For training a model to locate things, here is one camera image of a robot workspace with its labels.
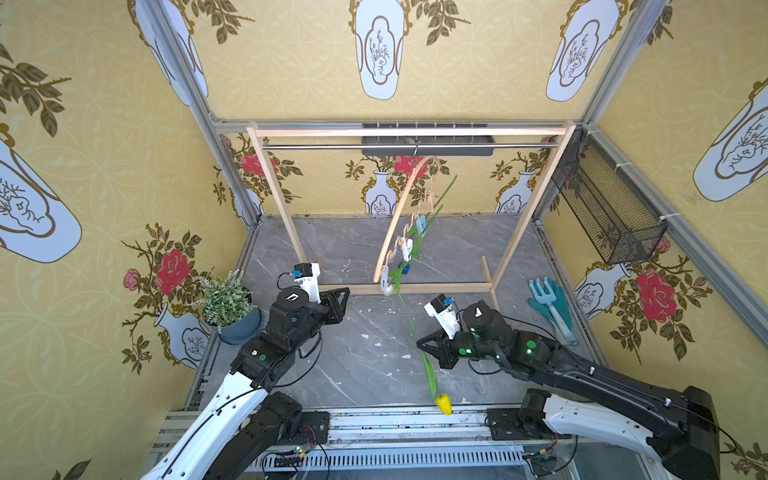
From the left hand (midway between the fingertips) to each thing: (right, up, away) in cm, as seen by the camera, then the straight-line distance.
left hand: (350, 291), depth 73 cm
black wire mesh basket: (+73, +18, +11) cm, 76 cm away
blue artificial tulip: (+14, +4, +17) cm, 22 cm away
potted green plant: (-33, -5, +7) cm, 34 cm away
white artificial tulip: (+10, -2, +15) cm, 18 cm away
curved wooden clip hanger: (+17, +16, +4) cm, 23 cm away
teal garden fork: (+61, -6, +24) cm, 66 cm away
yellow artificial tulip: (+22, -25, -3) cm, 34 cm away
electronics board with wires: (-14, -40, -1) cm, 42 cm away
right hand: (+17, -14, -3) cm, 22 cm away
